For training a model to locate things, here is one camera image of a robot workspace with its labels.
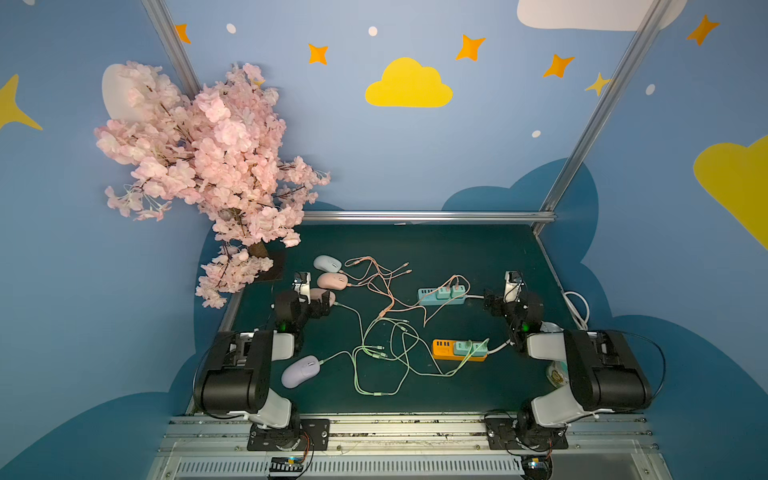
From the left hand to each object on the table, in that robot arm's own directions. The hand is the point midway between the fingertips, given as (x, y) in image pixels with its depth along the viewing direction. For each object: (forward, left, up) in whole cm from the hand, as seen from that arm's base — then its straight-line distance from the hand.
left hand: (314, 288), depth 94 cm
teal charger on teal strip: (0, -42, -1) cm, 42 cm away
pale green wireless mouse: (+14, -1, -5) cm, 15 cm away
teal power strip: (0, -38, -4) cm, 38 cm away
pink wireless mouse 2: (-6, -3, +6) cm, 9 cm away
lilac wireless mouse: (-25, 0, -4) cm, 25 cm away
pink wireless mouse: (+7, -4, -6) cm, 10 cm away
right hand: (+2, -62, +1) cm, 62 cm away
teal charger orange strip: (-19, -51, 0) cm, 54 cm away
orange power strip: (-17, -41, -4) cm, 45 cm away
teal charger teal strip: (+1, -47, -1) cm, 47 cm away
